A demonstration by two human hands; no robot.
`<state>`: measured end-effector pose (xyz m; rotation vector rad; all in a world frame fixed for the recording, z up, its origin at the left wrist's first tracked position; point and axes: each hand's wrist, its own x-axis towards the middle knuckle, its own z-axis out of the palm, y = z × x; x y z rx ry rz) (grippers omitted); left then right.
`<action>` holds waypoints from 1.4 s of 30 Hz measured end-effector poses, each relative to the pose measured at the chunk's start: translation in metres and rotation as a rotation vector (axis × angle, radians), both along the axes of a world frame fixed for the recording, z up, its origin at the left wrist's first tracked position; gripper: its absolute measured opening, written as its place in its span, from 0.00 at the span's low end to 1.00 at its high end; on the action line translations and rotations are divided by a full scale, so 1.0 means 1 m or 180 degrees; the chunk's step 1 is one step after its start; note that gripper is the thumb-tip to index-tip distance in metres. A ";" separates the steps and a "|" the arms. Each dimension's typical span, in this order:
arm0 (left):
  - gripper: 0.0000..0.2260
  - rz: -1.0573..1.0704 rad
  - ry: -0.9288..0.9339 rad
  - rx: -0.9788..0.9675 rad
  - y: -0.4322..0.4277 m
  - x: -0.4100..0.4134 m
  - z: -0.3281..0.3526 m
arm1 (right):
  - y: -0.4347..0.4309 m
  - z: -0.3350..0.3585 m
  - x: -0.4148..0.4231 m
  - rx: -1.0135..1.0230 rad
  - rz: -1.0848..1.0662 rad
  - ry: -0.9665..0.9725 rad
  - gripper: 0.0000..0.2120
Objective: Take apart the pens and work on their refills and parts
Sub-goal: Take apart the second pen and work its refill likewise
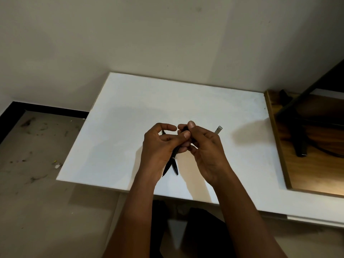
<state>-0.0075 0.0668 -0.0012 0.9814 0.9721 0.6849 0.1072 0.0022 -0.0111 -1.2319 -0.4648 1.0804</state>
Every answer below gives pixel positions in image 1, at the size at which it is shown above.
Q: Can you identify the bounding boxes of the person's black trousers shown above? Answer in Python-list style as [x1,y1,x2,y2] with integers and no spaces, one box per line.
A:
[149,200,237,258]

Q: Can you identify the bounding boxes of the person's right hand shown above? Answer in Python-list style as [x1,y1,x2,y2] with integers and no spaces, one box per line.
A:
[177,120,234,188]

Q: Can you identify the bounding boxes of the black television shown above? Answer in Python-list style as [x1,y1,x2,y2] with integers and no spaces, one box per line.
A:
[275,59,344,130]

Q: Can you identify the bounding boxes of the black television foot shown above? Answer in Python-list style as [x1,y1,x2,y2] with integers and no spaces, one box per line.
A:
[279,89,309,158]

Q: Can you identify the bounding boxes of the black mechanical pencil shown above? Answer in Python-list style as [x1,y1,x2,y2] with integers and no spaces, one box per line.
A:
[161,130,179,176]
[162,126,190,177]

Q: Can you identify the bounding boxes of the person's right forearm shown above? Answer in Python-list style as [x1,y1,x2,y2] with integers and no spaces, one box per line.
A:
[214,170,288,258]

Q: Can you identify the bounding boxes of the person's left forearm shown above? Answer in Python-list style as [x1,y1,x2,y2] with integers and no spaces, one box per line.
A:
[103,173,159,258]

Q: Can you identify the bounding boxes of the black skirting board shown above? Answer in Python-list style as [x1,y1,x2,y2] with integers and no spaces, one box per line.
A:
[0,101,90,144]

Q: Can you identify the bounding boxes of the brown wooden board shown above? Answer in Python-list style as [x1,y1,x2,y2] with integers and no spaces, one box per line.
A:
[264,90,344,199]

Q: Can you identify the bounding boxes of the black cable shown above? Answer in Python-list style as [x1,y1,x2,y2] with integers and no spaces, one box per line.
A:
[306,141,344,159]

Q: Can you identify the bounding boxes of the person's left hand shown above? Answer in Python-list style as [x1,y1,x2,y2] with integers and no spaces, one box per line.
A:
[138,123,191,183]

